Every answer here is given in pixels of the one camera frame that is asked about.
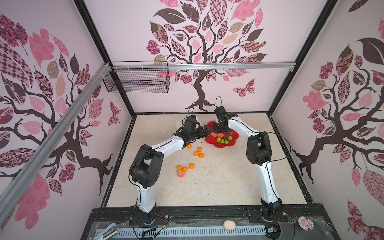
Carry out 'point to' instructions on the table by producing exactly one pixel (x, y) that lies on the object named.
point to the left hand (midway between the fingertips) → (206, 132)
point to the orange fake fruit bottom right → (185, 169)
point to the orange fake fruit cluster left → (196, 153)
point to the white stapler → (108, 233)
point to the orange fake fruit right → (200, 149)
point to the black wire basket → (139, 77)
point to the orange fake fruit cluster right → (201, 155)
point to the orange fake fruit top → (189, 146)
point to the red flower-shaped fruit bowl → (213, 140)
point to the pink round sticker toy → (305, 224)
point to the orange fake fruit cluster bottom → (191, 166)
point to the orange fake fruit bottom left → (179, 167)
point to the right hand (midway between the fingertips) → (217, 127)
